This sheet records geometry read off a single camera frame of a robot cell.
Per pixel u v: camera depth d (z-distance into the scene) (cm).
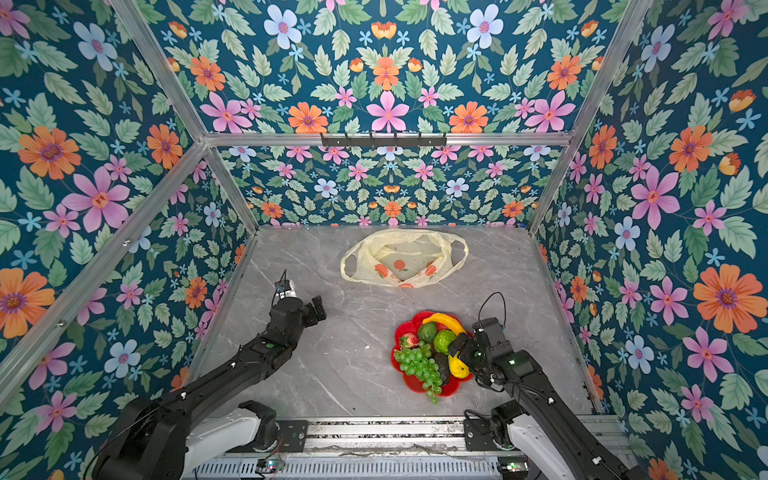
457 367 78
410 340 84
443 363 81
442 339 84
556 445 47
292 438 74
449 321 88
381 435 75
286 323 64
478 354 69
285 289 74
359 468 70
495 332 63
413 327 90
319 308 80
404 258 111
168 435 41
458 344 82
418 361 78
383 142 93
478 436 73
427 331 86
